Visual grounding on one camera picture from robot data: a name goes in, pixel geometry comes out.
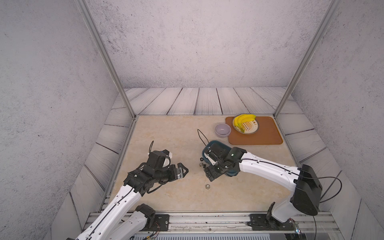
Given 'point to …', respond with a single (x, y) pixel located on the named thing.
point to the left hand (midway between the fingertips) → (184, 173)
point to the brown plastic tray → (269, 132)
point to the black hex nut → (204, 166)
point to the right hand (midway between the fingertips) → (213, 172)
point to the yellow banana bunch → (240, 119)
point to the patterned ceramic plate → (249, 127)
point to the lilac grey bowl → (222, 130)
